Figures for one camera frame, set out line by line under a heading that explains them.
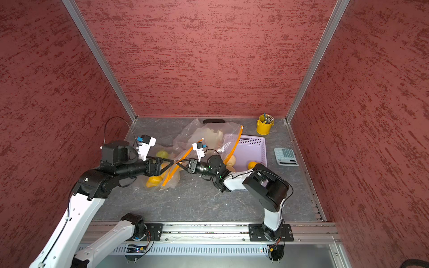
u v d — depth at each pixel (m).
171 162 0.62
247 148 1.06
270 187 0.50
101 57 0.88
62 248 0.37
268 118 0.98
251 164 0.90
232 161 0.90
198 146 0.74
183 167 0.73
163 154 0.94
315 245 0.75
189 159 0.74
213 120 1.15
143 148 0.58
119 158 0.49
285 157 0.99
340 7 0.71
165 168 0.60
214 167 0.66
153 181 0.84
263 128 1.09
